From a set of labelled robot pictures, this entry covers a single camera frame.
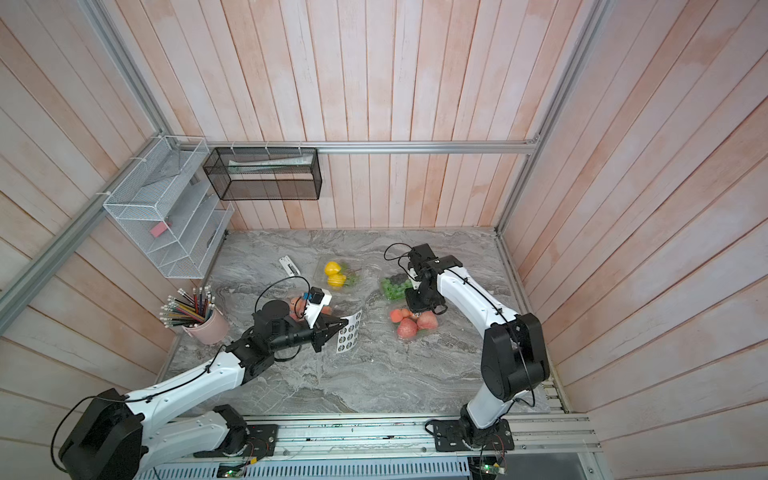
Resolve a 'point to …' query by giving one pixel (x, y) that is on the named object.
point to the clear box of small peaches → (297, 307)
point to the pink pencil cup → (212, 331)
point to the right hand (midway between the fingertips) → (417, 304)
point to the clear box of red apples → (410, 326)
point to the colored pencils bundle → (186, 310)
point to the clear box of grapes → (394, 287)
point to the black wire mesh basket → (265, 173)
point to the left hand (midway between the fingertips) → (345, 326)
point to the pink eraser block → (159, 229)
